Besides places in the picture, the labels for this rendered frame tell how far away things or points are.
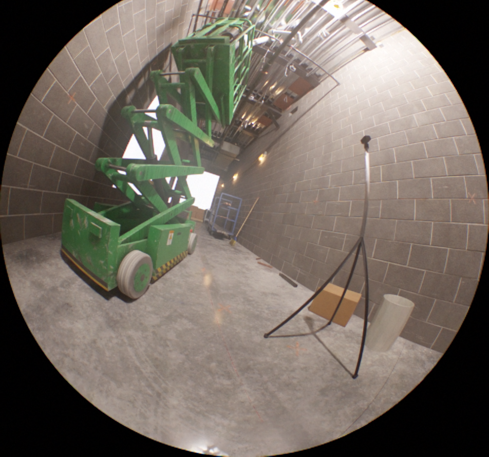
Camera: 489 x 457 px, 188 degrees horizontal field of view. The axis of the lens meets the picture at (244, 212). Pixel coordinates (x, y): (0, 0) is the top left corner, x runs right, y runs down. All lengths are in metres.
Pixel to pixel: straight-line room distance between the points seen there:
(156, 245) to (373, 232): 1.93
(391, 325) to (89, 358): 1.54
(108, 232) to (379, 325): 1.69
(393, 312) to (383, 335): 0.18
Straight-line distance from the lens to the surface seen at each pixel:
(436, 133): 2.06
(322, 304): 1.46
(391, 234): 1.67
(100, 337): 0.84
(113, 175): 1.30
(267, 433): 0.70
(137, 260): 0.91
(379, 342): 1.31
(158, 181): 1.57
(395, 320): 1.24
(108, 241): 0.83
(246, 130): 6.63
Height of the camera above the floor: 0.65
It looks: 4 degrees up
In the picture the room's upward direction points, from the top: 15 degrees clockwise
